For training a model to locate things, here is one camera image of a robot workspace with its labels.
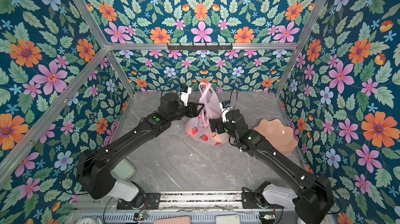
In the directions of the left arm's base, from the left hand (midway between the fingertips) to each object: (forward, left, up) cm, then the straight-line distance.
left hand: (202, 100), depth 73 cm
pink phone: (-44, +11, -29) cm, 54 cm away
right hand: (-5, -7, -7) cm, 11 cm away
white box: (-45, -8, -29) cm, 54 cm away
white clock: (-42, +51, -26) cm, 71 cm away
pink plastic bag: (-3, +3, -20) cm, 20 cm away
